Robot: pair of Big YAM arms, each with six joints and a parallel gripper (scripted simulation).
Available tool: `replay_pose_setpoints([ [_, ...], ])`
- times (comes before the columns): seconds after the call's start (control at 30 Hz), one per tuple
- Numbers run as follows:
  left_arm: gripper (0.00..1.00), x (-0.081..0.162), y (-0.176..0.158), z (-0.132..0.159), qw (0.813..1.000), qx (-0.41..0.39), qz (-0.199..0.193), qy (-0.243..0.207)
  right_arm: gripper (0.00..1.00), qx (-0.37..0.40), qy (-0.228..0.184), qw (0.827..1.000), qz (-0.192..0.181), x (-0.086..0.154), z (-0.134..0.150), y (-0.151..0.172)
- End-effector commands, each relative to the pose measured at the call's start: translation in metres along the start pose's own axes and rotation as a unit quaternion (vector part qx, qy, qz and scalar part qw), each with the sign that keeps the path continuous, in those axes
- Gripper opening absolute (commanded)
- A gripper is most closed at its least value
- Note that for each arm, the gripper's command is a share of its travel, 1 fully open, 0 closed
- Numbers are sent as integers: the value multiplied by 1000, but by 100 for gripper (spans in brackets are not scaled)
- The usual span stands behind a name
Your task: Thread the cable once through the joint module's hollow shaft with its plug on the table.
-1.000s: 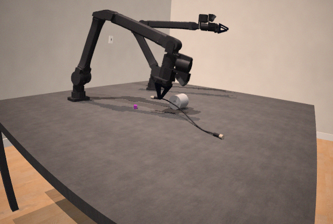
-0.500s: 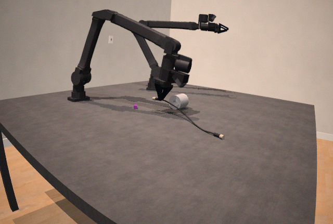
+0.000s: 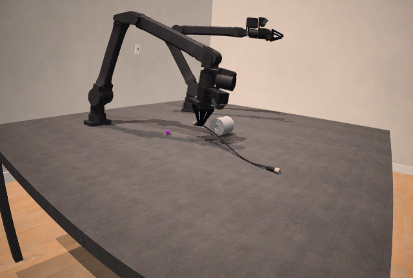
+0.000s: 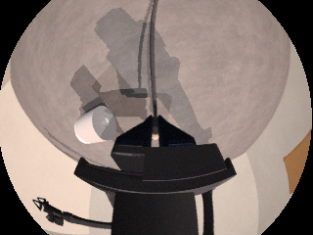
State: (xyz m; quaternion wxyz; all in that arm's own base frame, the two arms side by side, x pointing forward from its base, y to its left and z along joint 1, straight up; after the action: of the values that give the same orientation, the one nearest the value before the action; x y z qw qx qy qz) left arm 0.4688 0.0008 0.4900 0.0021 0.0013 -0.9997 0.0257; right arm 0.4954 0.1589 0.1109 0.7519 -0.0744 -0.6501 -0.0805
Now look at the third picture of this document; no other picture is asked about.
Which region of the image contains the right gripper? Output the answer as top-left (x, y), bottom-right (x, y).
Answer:
top-left (188, 84), bottom-right (214, 126)

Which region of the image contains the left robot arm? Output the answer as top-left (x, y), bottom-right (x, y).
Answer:
top-left (165, 17), bottom-right (268, 113)

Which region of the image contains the black and cream cable connector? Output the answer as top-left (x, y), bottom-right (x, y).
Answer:
top-left (268, 166), bottom-right (281, 174)

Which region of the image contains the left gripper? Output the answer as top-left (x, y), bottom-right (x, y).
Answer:
top-left (257, 29), bottom-right (283, 42)

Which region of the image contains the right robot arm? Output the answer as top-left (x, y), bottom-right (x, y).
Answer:
top-left (84, 11), bottom-right (237, 126)

